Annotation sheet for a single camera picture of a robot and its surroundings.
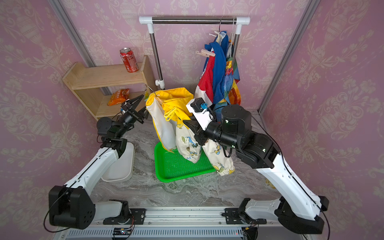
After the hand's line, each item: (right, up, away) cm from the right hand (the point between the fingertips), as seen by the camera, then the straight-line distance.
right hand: (188, 117), depth 51 cm
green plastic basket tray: (-13, -28, +41) cm, 51 cm away
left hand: (-18, +8, +12) cm, 23 cm away
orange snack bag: (-46, +15, +43) cm, 65 cm away
